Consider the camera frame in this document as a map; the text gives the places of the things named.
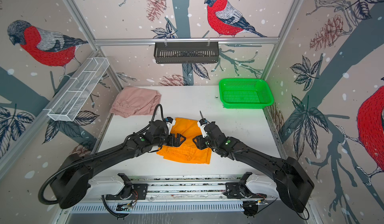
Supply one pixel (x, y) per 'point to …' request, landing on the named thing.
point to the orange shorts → (188, 152)
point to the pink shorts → (131, 101)
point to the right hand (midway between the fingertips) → (194, 140)
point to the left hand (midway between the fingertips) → (180, 138)
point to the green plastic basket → (245, 93)
